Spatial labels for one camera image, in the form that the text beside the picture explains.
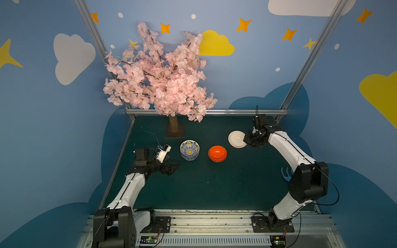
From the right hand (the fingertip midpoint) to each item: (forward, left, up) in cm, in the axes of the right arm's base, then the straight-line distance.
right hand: (247, 139), depth 90 cm
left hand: (-14, +43, -3) cm, 45 cm away
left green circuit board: (-51, +49, -15) cm, 72 cm away
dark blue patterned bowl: (-8, +33, -9) cm, 36 cm away
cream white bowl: (+2, +6, -2) cm, 7 cm away
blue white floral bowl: (-9, +35, -9) cm, 37 cm away
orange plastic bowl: (-5, +17, -10) cm, 20 cm away
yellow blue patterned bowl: (-2, +34, -9) cm, 36 cm away
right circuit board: (-47, -13, -17) cm, 52 cm away
